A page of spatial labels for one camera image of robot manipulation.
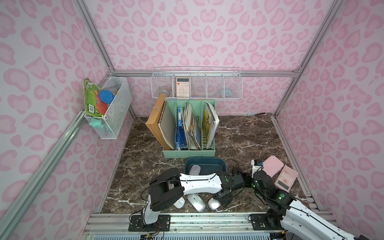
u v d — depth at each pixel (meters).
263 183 0.61
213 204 0.80
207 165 0.93
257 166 0.72
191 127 0.84
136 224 0.72
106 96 0.75
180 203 0.78
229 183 0.62
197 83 0.99
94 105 0.69
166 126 0.85
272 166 0.92
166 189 0.49
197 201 0.78
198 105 0.93
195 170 0.88
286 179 0.86
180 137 0.93
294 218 0.53
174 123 0.92
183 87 0.95
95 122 0.64
